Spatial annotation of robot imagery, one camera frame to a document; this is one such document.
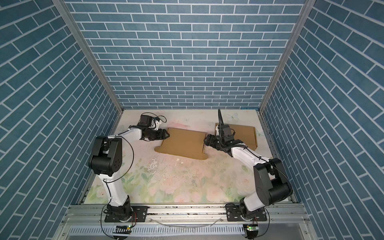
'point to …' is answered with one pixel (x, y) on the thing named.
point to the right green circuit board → (252, 228)
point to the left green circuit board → (122, 229)
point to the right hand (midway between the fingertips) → (207, 139)
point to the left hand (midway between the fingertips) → (165, 134)
